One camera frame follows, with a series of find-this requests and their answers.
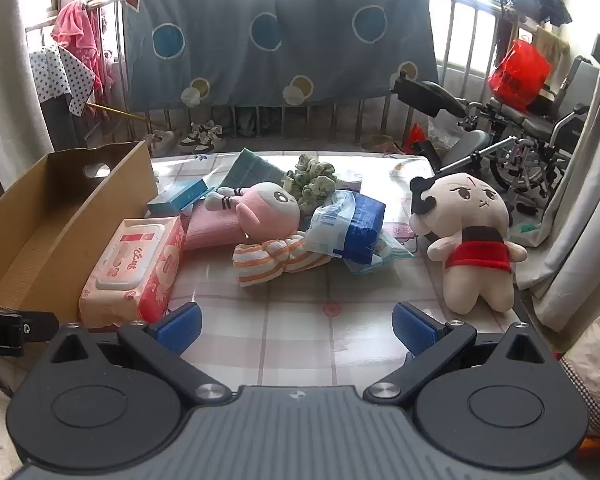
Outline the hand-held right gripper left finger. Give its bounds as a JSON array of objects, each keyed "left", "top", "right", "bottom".
[{"left": 47, "top": 302, "right": 233, "bottom": 407}]

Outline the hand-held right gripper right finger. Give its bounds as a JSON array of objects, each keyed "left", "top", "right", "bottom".
[{"left": 364, "top": 301, "right": 551, "bottom": 406}]

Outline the clear plastic packet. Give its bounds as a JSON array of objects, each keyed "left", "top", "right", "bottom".
[{"left": 347, "top": 232, "right": 416, "bottom": 276}]

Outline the pink sponge cloth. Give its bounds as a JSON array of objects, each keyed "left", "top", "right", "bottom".
[{"left": 182, "top": 202, "right": 253, "bottom": 252}]

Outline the blue white tissue packet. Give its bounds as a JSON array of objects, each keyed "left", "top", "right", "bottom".
[{"left": 305, "top": 190, "right": 387, "bottom": 267}]

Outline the brown cardboard box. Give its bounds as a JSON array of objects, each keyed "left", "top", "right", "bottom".
[{"left": 0, "top": 141, "right": 159, "bottom": 328}]

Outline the pink plush bunny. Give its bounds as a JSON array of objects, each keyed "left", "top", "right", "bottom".
[{"left": 203, "top": 181, "right": 301, "bottom": 241}]

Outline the white yogurt cup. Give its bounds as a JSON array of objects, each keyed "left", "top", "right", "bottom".
[{"left": 336, "top": 171, "right": 365, "bottom": 193}]

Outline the teal towel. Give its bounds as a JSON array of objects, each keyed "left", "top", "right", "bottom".
[{"left": 220, "top": 147, "right": 286, "bottom": 191}]

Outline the pink wet wipes pack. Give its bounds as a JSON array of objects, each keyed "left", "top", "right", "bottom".
[{"left": 78, "top": 216, "right": 187, "bottom": 328}]

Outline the plush doll with red shirt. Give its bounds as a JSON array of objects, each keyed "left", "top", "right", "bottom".
[{"left": 410, "top": 171, "right": 528, "bottom": 315}]

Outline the checked printed tablecloth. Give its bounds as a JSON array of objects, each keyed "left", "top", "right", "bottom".
[{"left": 150, "top": 150, "right": 531, "bottom": 391}]

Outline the light blue carton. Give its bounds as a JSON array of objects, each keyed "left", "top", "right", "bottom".
[{"left": 146, "top": 178, "right": 216, "bottom": 216}]

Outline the cream houndstooth cloth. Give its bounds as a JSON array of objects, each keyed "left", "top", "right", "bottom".
[{"left": 560, "top": 310, "right": 600, "bottom": 441}]

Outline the white sneaker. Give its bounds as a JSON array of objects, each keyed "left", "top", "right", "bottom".
[{"left": 147, "top": 130, "right": 176, "bottom": 157}]

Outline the pair of dark white sneakers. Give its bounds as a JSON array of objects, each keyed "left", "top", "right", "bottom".
[{"left": 180, "top": 122, "right": 226, "bottom": 154}]

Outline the small red plastic bag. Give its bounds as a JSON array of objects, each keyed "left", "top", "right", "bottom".
[{"left": 402, "top": 124, "right": 426, "bottom": 153}]

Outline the grey white curtain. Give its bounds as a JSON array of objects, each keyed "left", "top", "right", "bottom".
[{"left": 515, "top": 45, "right": 600, "bottom": 333}]

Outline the yellow broom stick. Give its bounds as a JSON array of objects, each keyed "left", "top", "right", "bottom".
[{"left": 85, "top": 101, "right": 151, "bottom": 123}]

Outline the black wheelchair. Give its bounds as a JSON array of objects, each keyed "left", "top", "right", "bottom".
[{"left": 390, "top": 55, "right": 600, "bottom": 211}]

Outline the white polka dot cloth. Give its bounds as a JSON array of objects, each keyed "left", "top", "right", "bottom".
[{"left": 28, "top": 45, "right": 97, "bottom": 116}]

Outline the large red plastic bag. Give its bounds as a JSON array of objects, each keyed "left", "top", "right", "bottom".
[{"left": 487, "top": 39, "right": 552, "bottom": 113}]

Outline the blue blanket with circles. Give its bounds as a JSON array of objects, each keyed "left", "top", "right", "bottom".
[{"left": 120, "top": 0, "right": 439, "bottom": 111}]

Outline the metal balcony railing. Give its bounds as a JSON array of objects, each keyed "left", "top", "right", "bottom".
[{"left": 25, "top": 0, "right": 581, "bottom": 153}]

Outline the pink hanging garment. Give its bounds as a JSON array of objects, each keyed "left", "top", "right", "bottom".
[{"left": 51, "top": 0, "right": 117, "bottom": 106}]

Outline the beige hanging towel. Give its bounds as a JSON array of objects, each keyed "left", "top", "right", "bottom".
[{"left": 535, "top": 27, "right": 571, "bottom": 81}]

